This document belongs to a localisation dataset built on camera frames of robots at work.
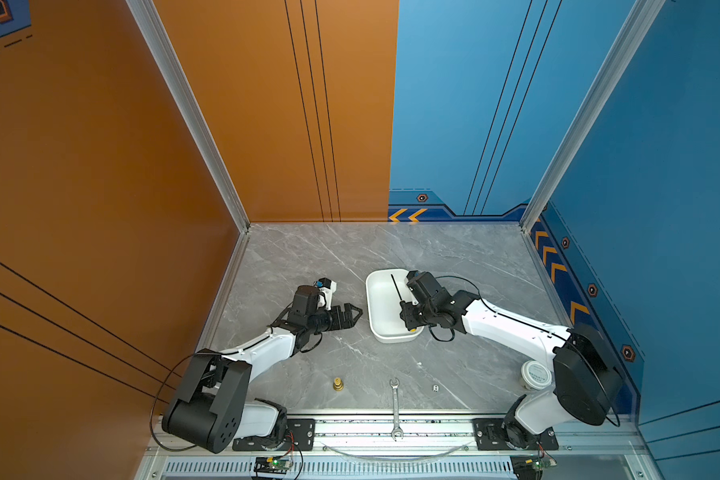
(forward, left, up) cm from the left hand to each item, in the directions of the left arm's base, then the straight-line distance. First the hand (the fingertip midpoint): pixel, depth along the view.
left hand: (352, 311), depth 88 cm
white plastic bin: (+6, -10, -6) cm, 13 cm away
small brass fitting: (-19, +3, -4) cm, 20 cm away
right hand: (-2, -15, +2) cm, 15 cm away
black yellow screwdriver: (+2, -15, +3) cm, 15 cm away
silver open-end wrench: (-30, -12, -8) cm, 33 cm away
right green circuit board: (-37, -44, -8) cm, 58 cm away
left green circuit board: (-37, +18, -8) cm, 42 cm away
